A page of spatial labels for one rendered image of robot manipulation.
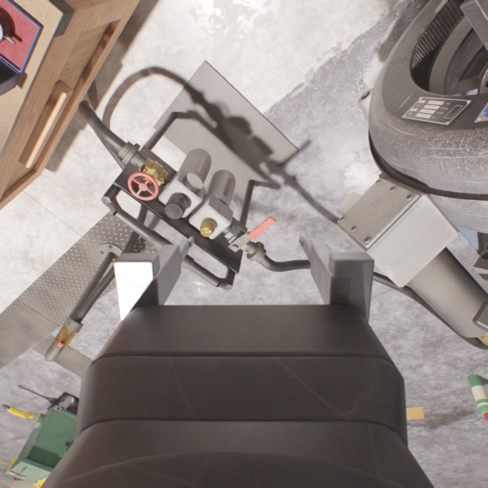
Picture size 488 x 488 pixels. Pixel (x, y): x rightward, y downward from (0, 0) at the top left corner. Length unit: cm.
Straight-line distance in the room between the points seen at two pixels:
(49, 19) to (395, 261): 73
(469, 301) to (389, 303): 122
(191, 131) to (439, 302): 98
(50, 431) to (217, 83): 269
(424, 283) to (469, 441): 274
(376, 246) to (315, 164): 88
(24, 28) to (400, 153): 70
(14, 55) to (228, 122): 65
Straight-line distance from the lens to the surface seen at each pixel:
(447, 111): 49
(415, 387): 246
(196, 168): 95
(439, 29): 81
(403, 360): 219
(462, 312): 60
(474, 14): 52
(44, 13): 83
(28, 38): 86
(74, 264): 195
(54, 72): 97
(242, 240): 90
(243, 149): 128
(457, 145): 43
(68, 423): 323
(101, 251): 178
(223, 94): 123
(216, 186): 98
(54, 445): 318
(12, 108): 95
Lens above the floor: 116
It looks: 50 degrees down
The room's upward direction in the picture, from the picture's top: 169 degrees counter-clockwise
